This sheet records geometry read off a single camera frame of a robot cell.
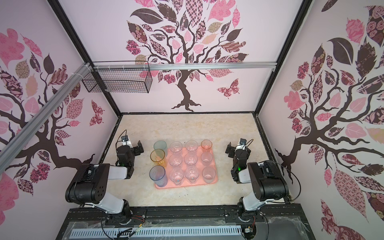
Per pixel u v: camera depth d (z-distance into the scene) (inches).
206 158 36.5
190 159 35.0
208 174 33.8
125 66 35.7
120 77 37.3
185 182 33.6
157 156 33.7
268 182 17.9
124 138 30.9
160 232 27.5
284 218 28.7
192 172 32.9
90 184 17.9
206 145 38.4
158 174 32.6
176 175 34.2
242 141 30.7
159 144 36.2
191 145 37.8
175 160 34.7
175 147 37.3
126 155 28.1
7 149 19.7
